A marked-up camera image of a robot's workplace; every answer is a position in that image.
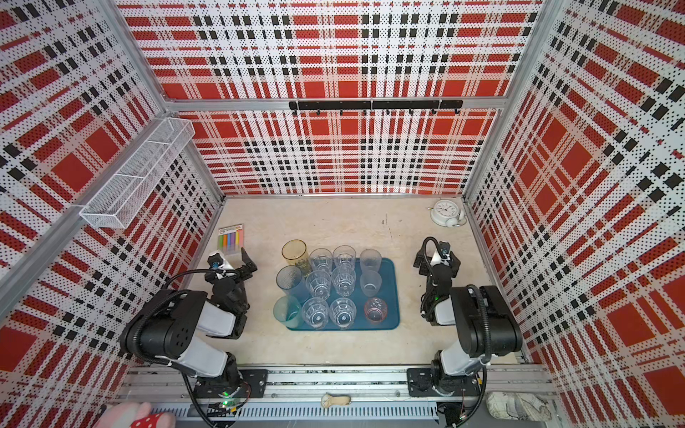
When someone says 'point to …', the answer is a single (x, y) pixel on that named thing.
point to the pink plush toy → (135, 415)
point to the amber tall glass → (295, 253)
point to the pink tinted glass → (375, 310)
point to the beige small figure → (328, 399)
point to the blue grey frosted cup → (290, 280)
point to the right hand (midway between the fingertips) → (438, 248)
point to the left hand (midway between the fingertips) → (235, 253)
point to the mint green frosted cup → (287, 310)
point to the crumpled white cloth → (518, 406)
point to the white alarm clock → (448, 213)
